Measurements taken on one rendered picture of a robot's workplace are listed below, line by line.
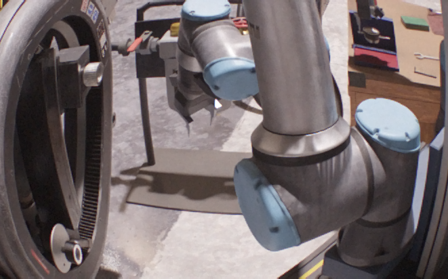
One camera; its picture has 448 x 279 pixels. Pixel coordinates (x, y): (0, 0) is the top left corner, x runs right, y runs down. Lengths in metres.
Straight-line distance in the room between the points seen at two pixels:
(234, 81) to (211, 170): 1.06
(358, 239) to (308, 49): 0.37
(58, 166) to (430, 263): 0.80
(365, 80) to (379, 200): 0.77
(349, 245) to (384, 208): 0.11
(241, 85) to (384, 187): 0.36
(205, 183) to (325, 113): 1.29
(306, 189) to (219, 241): 1.05
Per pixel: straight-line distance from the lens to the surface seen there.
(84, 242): 1.48
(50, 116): 1.29
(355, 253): 1.24
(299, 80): 1.02
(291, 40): 1.01
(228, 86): 1.32
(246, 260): 2.00
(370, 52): 1.99
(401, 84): 1.88
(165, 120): 2.64
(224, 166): 2.37
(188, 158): 2.42
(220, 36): 1.34
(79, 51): 1.32
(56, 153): 1.33
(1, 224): 1.13
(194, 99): 1.57
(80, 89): 1.30
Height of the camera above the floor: 1.29
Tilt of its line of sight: 31 degrees down
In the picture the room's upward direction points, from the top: 5 degrees counter-clockwise
